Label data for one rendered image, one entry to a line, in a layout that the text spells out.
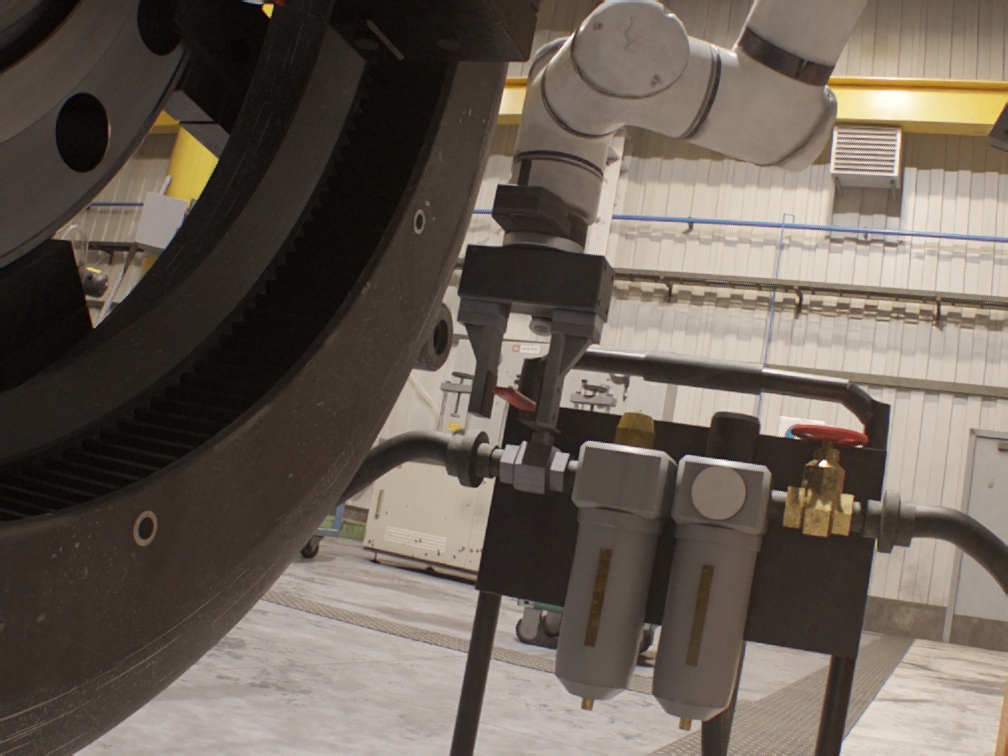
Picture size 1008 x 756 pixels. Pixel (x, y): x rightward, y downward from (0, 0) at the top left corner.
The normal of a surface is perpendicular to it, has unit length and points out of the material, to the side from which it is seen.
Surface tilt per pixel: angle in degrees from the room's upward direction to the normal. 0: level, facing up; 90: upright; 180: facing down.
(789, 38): 128
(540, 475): 120
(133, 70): 90
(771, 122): 134
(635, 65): 96
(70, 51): 90
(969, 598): 90
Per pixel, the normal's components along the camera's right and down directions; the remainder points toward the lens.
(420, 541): -0.54, -0.24
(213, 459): 0.94, 0.12
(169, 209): 0.37, -0.09
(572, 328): -0.28, -0.22
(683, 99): 0.11, 0.53
